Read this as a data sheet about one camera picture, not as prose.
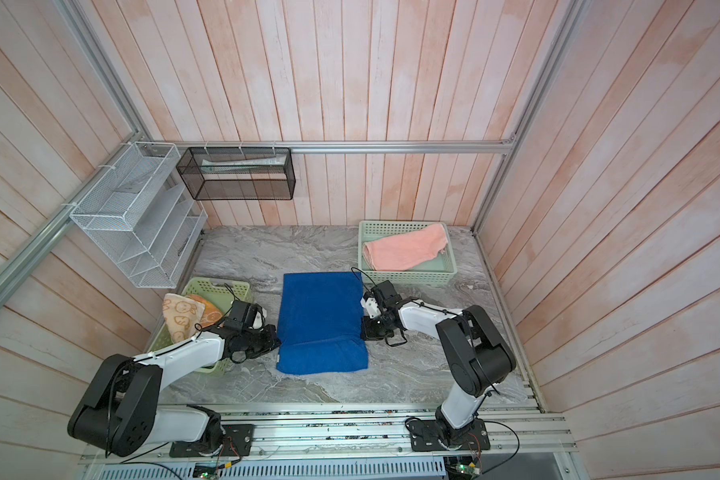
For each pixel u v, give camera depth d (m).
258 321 0.77
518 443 0.75
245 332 0.75
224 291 0.98
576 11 0.68
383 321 0.71
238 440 0.73
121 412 0.42
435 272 0.98
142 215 0.73
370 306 0.88
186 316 0.86
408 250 1.11
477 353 0.48
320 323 0.93
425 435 0.73
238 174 1.05
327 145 0.96
